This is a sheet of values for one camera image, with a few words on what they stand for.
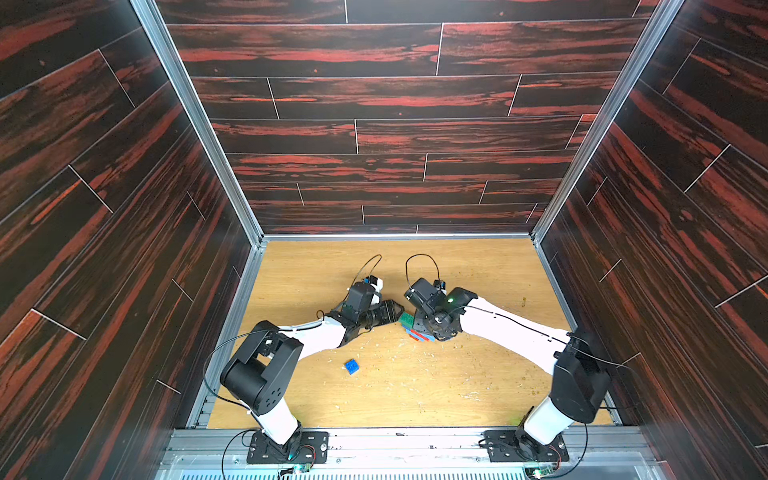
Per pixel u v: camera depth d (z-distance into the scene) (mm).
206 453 735
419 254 710
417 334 892
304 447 731
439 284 760
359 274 1113
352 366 863
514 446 659
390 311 804
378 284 855
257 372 459
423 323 737
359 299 704
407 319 884
